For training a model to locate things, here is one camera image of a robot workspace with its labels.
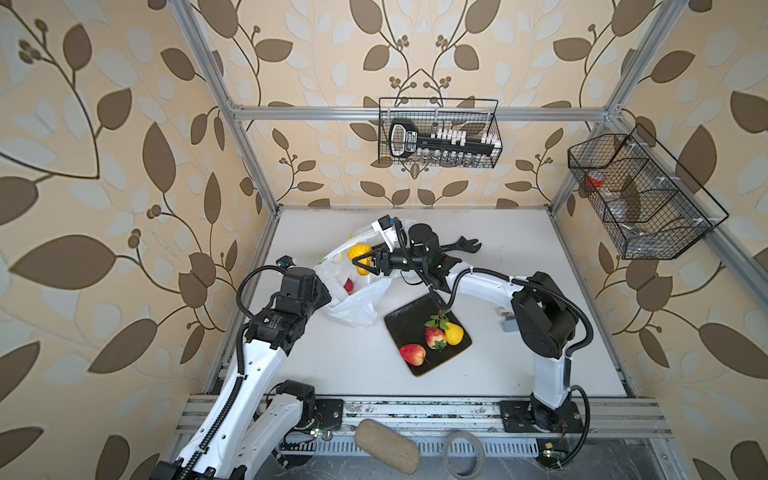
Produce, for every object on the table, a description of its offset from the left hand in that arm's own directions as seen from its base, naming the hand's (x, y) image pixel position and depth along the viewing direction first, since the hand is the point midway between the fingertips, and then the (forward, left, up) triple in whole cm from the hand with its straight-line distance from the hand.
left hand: (321, 283), depth 77 cm
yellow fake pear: (+6, -10, +7) cm, 14 cm away
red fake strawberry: (-8, -31, -14) cm, 35 cm away
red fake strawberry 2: (+6, -5, -12) cm, 15 cm away
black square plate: (-3, -23, -18) cm, 29 cm away
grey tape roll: (-33, -40, -18) cm, 55 cm away
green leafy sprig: (-3, -32, -13) cm, 35 cm away
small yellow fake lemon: (-6, -36, -15) cm, 40 cm away
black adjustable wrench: (+29, -43, -18) cm, 55 cm away
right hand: (+6, -9, +3) cm, 11 cm away
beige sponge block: (-33, -19, -16) cm, 41 cm away
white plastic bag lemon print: (+5, -7, -12) cm, 14 cm away
